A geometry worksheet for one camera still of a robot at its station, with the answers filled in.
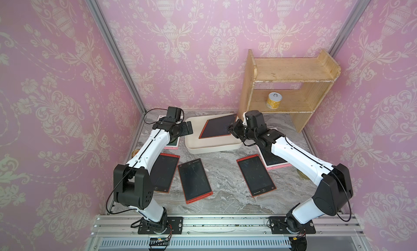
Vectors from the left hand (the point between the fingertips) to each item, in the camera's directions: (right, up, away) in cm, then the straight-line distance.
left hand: (184, 130), depth 88 cm
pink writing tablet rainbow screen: (-9, -10, +14) cm, 19 cm away
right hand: (+22, +2, -9) cm, 24 cm away
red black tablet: (+18, +2, +5) cm, 19 cm away
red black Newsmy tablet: (+40, -26, +2) cm, 47 cm away
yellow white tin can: (+50, +16, +2) cm, 52 cm away
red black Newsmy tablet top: (-13, -25, +6) cm, 29 cm away
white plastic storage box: (+5, -10, +13) cm, 17 cm away
